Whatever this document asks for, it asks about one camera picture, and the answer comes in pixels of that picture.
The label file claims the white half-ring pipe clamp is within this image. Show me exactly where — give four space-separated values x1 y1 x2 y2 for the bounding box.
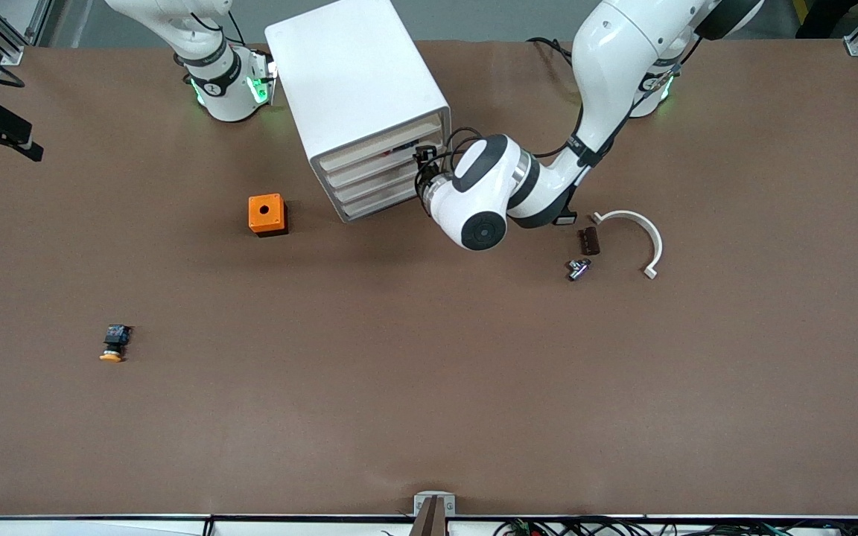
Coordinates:
591 210 664 281

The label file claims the orange mushroom push button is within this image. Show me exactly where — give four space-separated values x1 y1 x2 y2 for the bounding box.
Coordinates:
99 324 133 364

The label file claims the brown pointed post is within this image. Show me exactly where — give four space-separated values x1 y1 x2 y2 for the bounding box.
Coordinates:
408 497 448 536

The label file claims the grey metal bracket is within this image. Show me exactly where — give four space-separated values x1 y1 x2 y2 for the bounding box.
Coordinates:
413 491 457 517

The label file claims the orange button box with hole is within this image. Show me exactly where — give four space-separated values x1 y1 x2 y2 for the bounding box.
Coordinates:
247 194 288 237

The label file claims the person standing behind table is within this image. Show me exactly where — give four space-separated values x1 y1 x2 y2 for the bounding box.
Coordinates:
794 0 858 71

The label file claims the black cable tangle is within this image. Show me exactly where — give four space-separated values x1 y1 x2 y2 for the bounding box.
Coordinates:
492 517 858 536

